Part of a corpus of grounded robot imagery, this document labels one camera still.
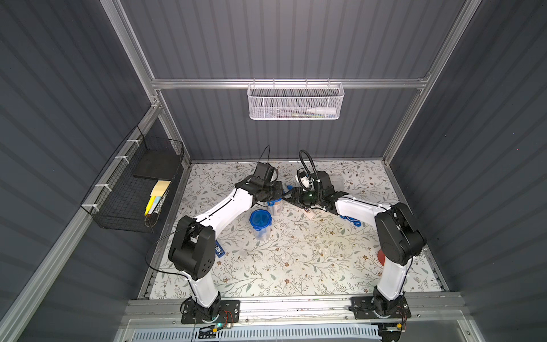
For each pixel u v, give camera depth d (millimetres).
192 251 467
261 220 850
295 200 806
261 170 704
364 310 721
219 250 847
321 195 738
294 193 818
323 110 889
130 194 722
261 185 685
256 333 771
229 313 722
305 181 867
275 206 922
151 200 718
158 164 828
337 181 1114
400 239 500
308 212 978
